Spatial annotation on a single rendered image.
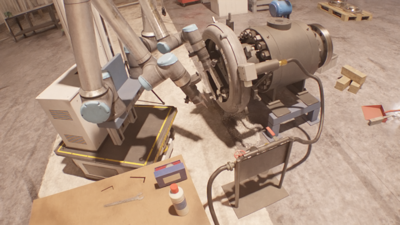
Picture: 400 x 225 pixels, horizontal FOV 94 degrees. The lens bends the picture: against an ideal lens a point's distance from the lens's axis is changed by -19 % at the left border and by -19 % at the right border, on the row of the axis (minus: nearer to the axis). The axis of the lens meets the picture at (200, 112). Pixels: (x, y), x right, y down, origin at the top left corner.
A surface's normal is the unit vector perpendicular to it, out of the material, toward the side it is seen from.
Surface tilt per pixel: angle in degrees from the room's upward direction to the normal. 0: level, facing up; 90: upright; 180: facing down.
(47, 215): 0
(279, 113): 0
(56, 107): 90
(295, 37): 37
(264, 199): 0
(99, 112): 95
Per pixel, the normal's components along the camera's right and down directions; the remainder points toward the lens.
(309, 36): 0.14, -0.22
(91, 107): 0.21, 0.66
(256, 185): -0.11, -0.77
